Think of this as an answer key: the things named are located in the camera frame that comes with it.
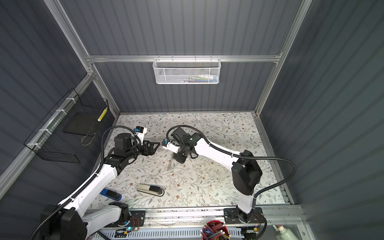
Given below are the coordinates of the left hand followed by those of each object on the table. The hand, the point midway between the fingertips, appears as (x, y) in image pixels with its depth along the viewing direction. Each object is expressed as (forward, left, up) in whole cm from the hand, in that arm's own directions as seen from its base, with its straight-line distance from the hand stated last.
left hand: (154, 142), depth 81 cm
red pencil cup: (-41, -29, -9) cm, 51 cm away
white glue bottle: (-44, -60, -11) cm, 75 cm away
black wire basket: (+1, +41, +10) cm, 42 cm away
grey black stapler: (-21, +2, -14) cm, 25 cm away
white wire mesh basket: (+69, -20, +4) cm, 72 cm away
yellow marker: (+12, +28, +9) cm, 32 cm away
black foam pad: (+8, +35, +10) cm, 37 cm away
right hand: (-6, -13, -7) cm, 16 cm away
